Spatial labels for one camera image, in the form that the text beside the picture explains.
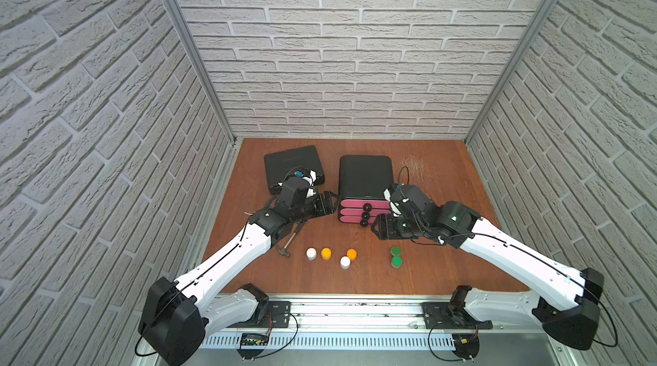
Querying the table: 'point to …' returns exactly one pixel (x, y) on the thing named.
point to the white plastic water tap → (310, 180)
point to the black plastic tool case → (282, 164)
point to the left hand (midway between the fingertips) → (327, 192)
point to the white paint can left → (310, 254)
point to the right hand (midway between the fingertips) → (382, 227)
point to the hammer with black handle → (284, 250)
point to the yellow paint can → (326, 253)
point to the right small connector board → (466, 347)
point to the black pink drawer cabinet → (363, 180)
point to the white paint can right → (345, 262)
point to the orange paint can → (352, 254)
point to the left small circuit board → (252, 345)
